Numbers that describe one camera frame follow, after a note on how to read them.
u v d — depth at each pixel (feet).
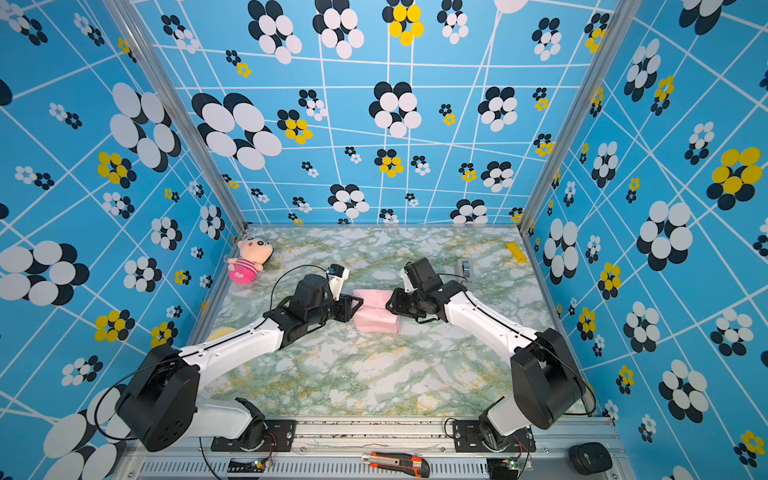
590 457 2.23
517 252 3.66
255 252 3.43
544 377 1.40
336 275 2.47
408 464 2.27
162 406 1.36
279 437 2.42
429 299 2.06
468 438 2.37
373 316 2.66
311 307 2.18
